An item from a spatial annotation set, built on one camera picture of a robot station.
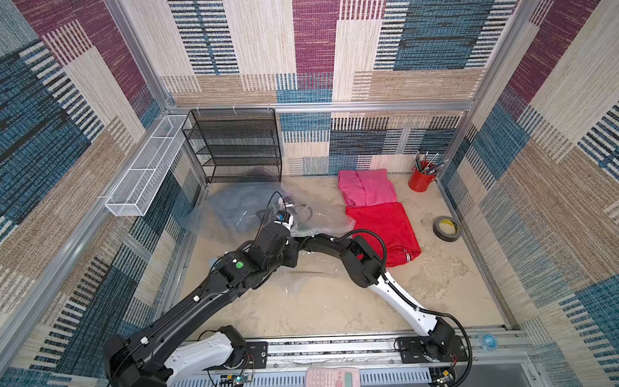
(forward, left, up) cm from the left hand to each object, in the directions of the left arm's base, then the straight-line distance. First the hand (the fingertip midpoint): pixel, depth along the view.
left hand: (296, 244), depth 74 cm
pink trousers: (+37, -29, -15) cm, 50 cm away
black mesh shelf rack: (+53, +29, -2) cm, 60 cm away
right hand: (+24, +16, -16) cm, 33 cm away
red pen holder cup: (+40, -54, -11) cm, 68 cm away
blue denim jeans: (+28, +24, -15) cm, 40 cm away
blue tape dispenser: (-23, -59, -22) cm, 67 cm away
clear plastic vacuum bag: (+15, -4, -7) cm, 17 cm away
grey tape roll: (+18, -61, -21) cm, 67 cm away
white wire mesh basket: (+10, +47, +13) cm, 49 cm away
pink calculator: (-31, -10, -19) cm, 38 cm away
